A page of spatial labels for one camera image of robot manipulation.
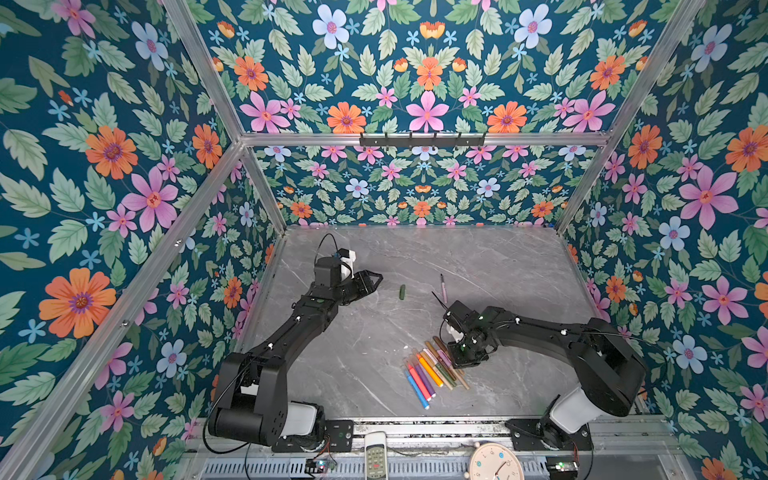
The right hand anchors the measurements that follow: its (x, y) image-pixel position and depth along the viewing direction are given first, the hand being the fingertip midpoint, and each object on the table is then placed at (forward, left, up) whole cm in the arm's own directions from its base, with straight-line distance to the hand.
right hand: (452, 364), depth 85 cm
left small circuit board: (-24, +34, -1) cm, 41 cm away
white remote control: (-22, +21, +1) cm, 30 cm away
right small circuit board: (-24, -24, -2) cm, 34 cm away
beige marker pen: (-1, +5, 0) cm, 5 cm away
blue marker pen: (-4, +12, 0) cm, 13 cm away
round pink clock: (-23, -7, +2) cm, 24 cm away
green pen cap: (+25, +15, 0) cm, 29 cm away
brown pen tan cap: (+1, +3, 0) cm, 3 cm away
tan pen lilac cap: (0, +1, +3) cm, 3 cm away
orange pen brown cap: (+7, +4, -1) cm, 8 cm away
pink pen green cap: (+26, +1, 0) cm, 26 cm away
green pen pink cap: (-1, +4, 0) cm, 4 cm away
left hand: (+19, +20, +19) cm, 34 cm away
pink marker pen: (-4, +10, 0) cm, 11 cm away
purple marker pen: (-4, +8, 0) cm, 9 cm away
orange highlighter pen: (-2, +7, -1) cm, 7 cm away
